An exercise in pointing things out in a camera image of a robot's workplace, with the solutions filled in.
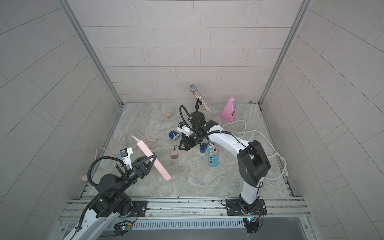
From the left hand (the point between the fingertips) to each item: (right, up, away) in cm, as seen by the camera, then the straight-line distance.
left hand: (157, 157), depth 66 cm
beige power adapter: (+4, -4, +22) cm, 23 cm away
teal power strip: (+26, -7, +19) cm, 33 cm away
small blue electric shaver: (+21, 0, +21) cm, 30 cm away
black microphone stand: (+17, +20, +42) cm, 50 cm away
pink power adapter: (+28, -3, +19) cm, 34 cm away
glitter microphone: (+15, +34, +21) cm, 43 cm away
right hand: (+10, +2, +15) cm, 18 cm away
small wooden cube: (-4, +18, +42) cm, 46 cm away
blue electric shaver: (+2, +6, +30) cm, 31 cm away
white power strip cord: (+68, -14, +18) cm, 72 cm away
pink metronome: (+39, +20, +35) cm, 56 cm away
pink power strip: (0, -2, -2) cm, 3 cm away
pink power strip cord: (-45, -16, +16) cm, 50 cm away
